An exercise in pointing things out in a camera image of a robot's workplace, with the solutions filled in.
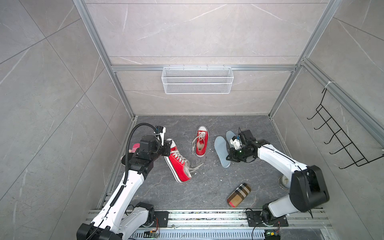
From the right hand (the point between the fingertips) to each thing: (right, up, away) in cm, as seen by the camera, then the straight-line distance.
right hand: (228, 158), depth 86 cm
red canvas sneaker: (-27, -3, -10) cm, 29 cm away
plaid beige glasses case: (+4, -18, -8) cm, 20 cm away
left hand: (-33, +12, -8) cm, 36 cm away
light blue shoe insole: (+6, +12, +22) cm, 25 cm away
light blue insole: (-4, +6, +8) cm, 11 cm away
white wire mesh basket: (-18, +51, +14) cm, 56 cm away
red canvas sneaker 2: (-17, +6, +14) cm, 23 cm away
